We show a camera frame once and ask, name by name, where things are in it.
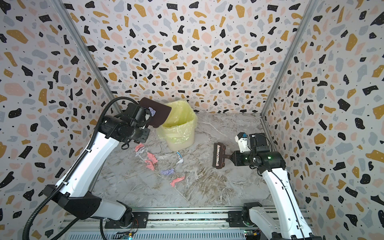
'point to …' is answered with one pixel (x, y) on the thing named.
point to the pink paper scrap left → (149, 165)
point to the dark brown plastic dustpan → (161, 114)
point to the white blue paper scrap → (181, 159)
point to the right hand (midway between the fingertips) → (230, 154)
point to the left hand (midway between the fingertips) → (141, 130)
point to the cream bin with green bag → (178, 129)
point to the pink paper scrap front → (176, 180)
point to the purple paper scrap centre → (167, 172)
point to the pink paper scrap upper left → (152, 158)
